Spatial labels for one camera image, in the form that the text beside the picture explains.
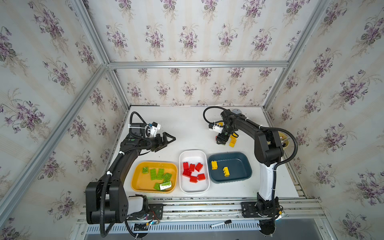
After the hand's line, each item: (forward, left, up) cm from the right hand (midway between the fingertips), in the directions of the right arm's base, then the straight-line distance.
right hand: (220, 138), depth 99 cm
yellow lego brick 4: (0, +2, +15) cm, 15 cm away
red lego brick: (-20, +16, 0) cm, 25 cm away
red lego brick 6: (-22, +23, -2) cm, 32 cm away
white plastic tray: (-22, +19, -2) cm, 29 cm away
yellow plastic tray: (-27, +48, -2) cm, 56 cm away
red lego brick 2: (-19, +24, 0) cm, 30 cm away
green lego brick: (-23, +38, 0) cm, 44 cm away
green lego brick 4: (-30, +39, -1) cm, 49 cm away
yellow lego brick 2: (-19, +7, 0) cm, 20 cm away
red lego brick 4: (-27, +19, -1) cm, 33 cm away
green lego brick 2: (-25, +34, 0) cm, 42 cm away
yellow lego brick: (-23, 0, 0) cm, 23 cm away
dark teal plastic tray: (-20, -9, -3) cm, 22 cm away
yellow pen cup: (-9, -34, +11) cm, 37 cm away
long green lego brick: (-23, +42, -1) cm, 48 cm away
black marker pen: (-47, +4, -3) cm, 47 cm away
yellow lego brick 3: (-2, -8, -1) cm, 9 cm away
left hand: (-11, +31, +15) cm, 37 cm away
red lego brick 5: (-25, +15, -3) cm, 29 cm away
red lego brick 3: (-19, +20, -1) cm, 28 cm away
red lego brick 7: (-4, +4, +7) cm, 9 cm away
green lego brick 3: (-30, +34, +1) cm, 46 cm away
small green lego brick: (-21, +47, -1) cm, 52 cm away
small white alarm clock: (+20, -14, +6) cm, 25 cm away
